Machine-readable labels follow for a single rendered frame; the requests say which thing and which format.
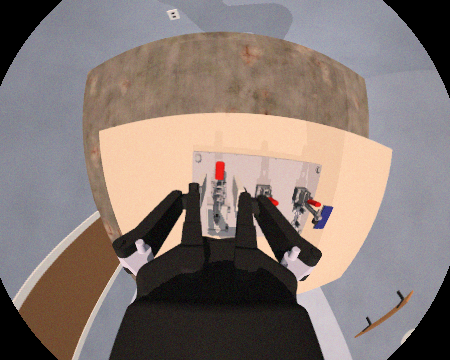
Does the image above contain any grey fixture plate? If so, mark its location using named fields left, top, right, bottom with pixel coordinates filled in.
left=192, top=151, right=322, bottom=237

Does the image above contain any blue rectangular plate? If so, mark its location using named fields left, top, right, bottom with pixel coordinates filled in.
left=313, top=205, right=334, bottom=229

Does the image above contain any grey rectangular plate with slot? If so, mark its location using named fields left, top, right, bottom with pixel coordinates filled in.
left=207, top=204, right=228, bottom=235

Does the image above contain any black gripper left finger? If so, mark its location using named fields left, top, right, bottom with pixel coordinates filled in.
left=112, top=173, right=207, bottom=278

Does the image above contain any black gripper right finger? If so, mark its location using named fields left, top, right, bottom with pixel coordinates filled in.
left=232, top=175, right=322, bottom=282

